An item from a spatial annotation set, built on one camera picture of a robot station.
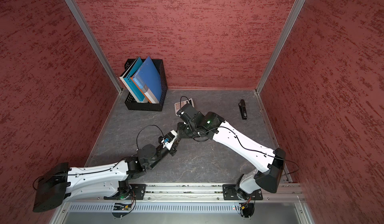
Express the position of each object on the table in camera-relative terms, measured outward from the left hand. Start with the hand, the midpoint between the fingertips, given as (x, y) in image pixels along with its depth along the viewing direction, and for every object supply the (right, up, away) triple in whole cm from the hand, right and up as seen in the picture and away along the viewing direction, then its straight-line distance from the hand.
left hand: (179, 134), depth 72 cm
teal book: (-33, +31, +15) cm, 47 cm away
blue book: (-24, +32, +25) cm, 47 cm away
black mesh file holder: (-37, +15, +31) cm, 50 cm away
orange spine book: (-24, +24, +22) cm, 40 cm away
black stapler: (+42, +12, +33) cm, 55 cm away
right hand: (0, -1, -3) cm, 3 cm away
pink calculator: (-6, +13, +37) cm, 40 cm away
